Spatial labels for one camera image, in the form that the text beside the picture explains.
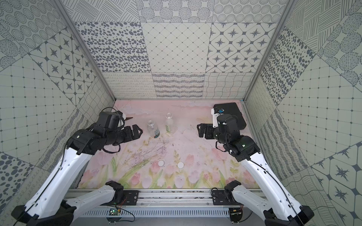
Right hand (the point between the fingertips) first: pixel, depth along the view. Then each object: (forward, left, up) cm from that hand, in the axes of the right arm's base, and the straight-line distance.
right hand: (205, 128), depth 70 cm
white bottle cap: (-8, +26, -27) cm, 39 cm away
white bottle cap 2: (-9, +14, -28) cm, 32 cm away
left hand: (-3, +36, +2) cm, 36 cm away
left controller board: (-34, +47, -29) cm, 65 cm away
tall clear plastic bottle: (+12, +21, -18) cm, 30 cm away
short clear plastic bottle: (+8, +32, -16) cm, 37 cm away
